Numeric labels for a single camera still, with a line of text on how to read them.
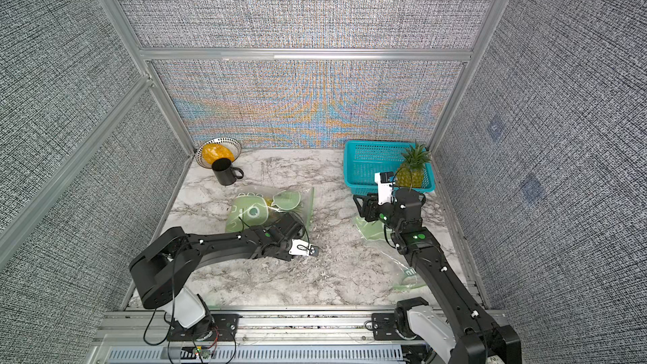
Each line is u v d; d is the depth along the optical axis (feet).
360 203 2.36
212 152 3.60
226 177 3.46
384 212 2.21
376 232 2.81
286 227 2.30
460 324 1.38
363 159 4.11
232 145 3.94
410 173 3.07
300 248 2.53
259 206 2.88
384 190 2.25
